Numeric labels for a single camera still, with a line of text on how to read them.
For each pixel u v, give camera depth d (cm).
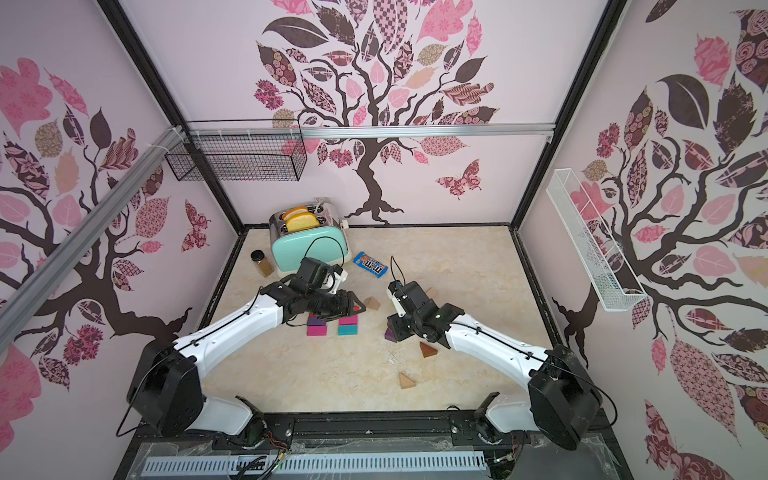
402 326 72
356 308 79
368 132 95
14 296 50
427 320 61
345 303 73
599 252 70
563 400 41
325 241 71
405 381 81
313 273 66
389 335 89
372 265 106
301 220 95
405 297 63
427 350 85
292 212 98
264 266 102
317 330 92
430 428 76
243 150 137
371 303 97
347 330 90
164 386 42
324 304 70
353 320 93
